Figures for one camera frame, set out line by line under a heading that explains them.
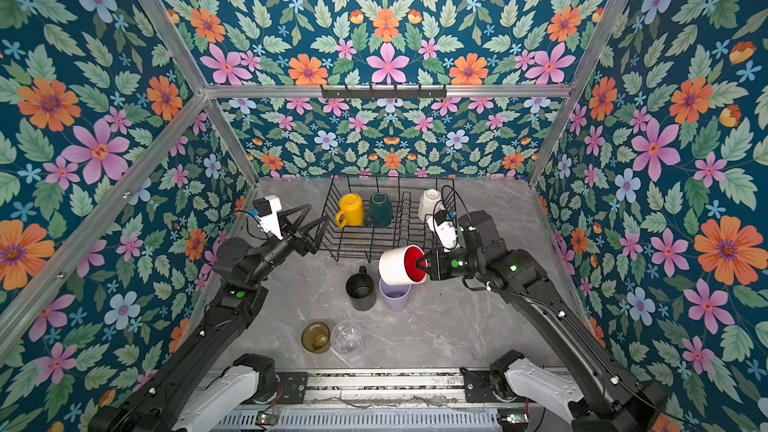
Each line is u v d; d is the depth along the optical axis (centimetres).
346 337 82
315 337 81
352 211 96
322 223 65
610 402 37
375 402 72
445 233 62
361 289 88
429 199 97
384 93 93
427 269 66
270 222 60
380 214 99
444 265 59
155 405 40
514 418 70
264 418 70
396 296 76
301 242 60
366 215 100
